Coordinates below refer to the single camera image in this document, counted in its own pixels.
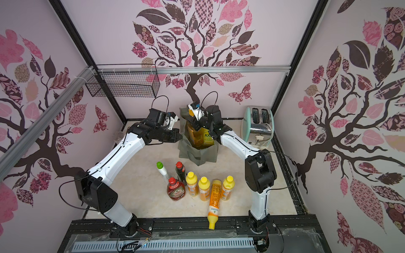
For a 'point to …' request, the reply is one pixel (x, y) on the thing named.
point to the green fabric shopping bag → (186, 151)
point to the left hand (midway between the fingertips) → (181, 139)
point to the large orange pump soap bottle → (189, 133)
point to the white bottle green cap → (162, 171)
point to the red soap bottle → (176, 189)
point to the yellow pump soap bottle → (204, 139)
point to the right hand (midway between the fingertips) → (189, 112)
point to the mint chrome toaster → (258, 124)
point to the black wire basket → (131, 80)
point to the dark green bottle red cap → (180, 169)
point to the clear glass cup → (117, 136)
